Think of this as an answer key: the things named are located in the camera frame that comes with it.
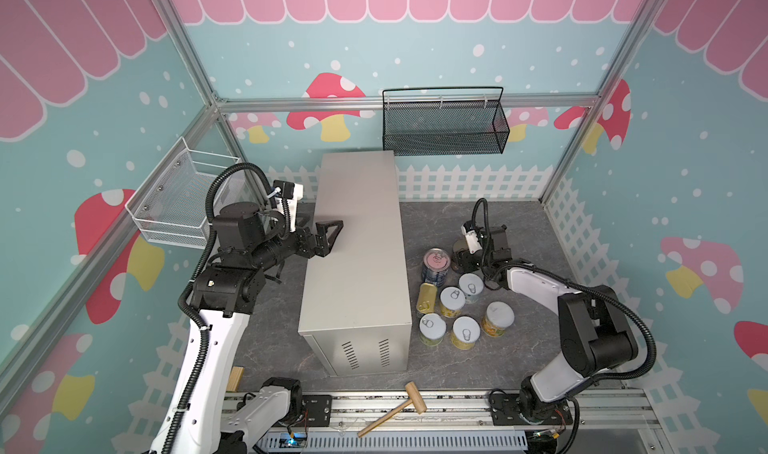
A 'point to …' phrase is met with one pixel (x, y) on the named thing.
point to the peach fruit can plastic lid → (499, 316)
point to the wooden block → (235, 379)
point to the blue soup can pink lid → (435, 265)
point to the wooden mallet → (416, 399)
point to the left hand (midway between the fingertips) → (325, 227)
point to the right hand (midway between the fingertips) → (464, 249)
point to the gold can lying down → (427, 298)
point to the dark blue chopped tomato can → (460, 256)
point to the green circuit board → (298, 441)
